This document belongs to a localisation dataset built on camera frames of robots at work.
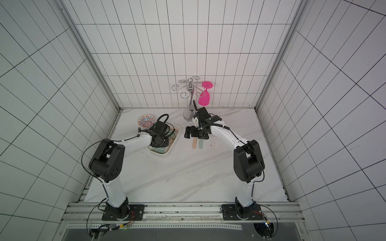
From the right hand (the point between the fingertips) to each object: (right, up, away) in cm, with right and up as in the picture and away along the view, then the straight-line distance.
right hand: (192, 132), depth 90 cm
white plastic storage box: (-15, -10, -1) cm, 18 cm away
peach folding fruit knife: (+1, -8, +10) cm, 13 cm away
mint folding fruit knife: (+5, -8, +9) cm, 13 cm away
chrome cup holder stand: (-4, +13, +27) cm, 30 cm away
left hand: (-20, -9, +7) cm, 22 cm away
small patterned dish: (-35, +7, +20) cm, 41 cm away
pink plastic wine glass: (+8, +24, +14) cm, 29 cm away
